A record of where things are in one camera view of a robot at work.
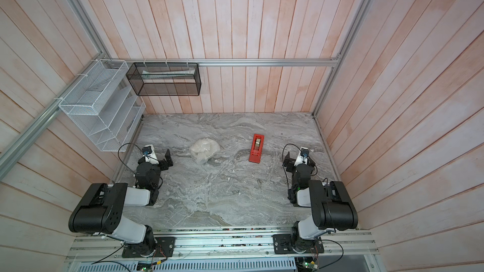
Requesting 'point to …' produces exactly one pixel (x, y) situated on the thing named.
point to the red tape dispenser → (256, 148)
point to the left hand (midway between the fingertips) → (160, 152)
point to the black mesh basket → (165, 79)
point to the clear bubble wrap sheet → (201, 149)
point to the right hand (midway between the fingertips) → (298, 152)
